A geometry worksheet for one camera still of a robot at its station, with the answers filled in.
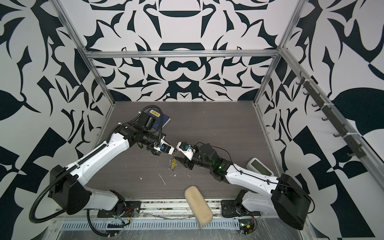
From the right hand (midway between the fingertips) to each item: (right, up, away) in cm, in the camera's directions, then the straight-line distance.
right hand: (178, 151), depth 74 cm
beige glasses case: (+11, -27, -3) cm, 29 cm away
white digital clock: (+43, -10, +11) cm, 45 cm away
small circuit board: (+32, -34, -3) cm, 47 cm away
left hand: (-1, +4, 0) cm, 5 cm away
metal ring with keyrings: (-3, -5, -1) cm, 6 cm away
